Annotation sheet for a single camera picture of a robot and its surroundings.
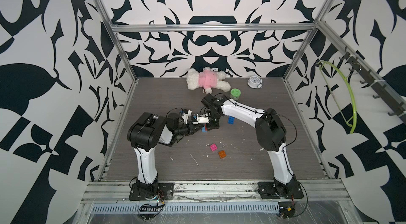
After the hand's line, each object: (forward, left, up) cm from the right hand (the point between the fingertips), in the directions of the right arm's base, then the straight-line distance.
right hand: (207, 121), depth 94 cm
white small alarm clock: (+32, -35, -1) cm, 47 cm away
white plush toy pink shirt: (+29, 0, +5) cm, 29 cm away
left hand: (-1, +3, -1) cm, 4 cm away
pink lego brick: (-14, -3, -2) cm, 15 cm away
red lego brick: (-5, +1, +3) cm, 6 cm away
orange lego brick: (-19, -7, -2) cm, 20 cm away
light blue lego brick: (-5, +2, 0) cm, 6 cm away
